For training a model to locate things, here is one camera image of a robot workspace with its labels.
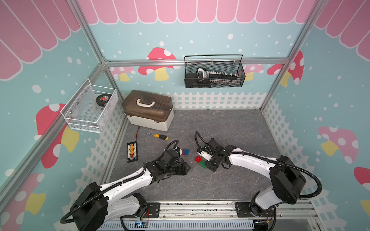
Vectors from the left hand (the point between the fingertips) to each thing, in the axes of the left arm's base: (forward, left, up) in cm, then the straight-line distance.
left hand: (185, 170), depth 81 cm
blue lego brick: (+14, 0, -3) cm, 14 cm away
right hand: (+6, -14, -3) cm, 16 cm away
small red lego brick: (+9, -7, -3) cm, 12 cm away
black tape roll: (+29, +47, +27) cm, 61 cm away
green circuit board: (-25, +22, -7) cm, 34 cm away
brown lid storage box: (+34, +24, +14) cm, 44 cm away
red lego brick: (+13, +2, -3) cm, 14 cm away
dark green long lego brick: (+7, -10, -5) cm, 13 cm away
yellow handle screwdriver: (+26, +17, -5) cm, 32 cm away
